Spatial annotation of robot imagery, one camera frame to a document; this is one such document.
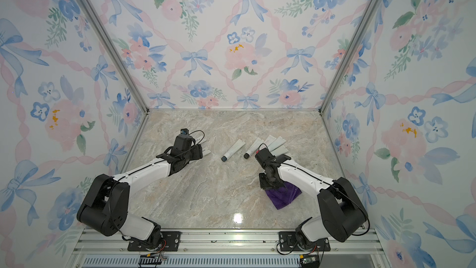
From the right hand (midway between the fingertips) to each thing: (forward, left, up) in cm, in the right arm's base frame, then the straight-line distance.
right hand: (268, 184), depth 86 cm
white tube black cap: (+16, +10, -1) cm, 19 cm away
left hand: (+16, +34, +7) cm, 39 cm away
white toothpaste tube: (+25, -6, -2) cm, 26 cm away
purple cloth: (-5, -6, 0) cm, 8 cm away
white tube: (+21, +16, -1) cm, 26 cm away
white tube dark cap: (+18, +32, -1) cm, 37 cm away
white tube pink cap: (+21, +6, -1) cm, 22 cm away
